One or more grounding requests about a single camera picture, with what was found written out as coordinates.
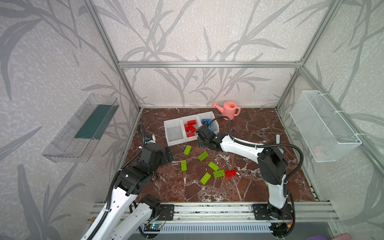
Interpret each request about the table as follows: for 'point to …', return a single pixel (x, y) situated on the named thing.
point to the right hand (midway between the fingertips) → (203, 135)
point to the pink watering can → (229, 109)
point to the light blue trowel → (278, 137)
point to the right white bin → (209, 117)
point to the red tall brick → (191, 122)
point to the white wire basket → (327, 136)
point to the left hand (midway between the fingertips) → (165, 146)
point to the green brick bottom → (205, 178)
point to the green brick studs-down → (203, 156)
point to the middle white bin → (184, 121)
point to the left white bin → (175, 132)
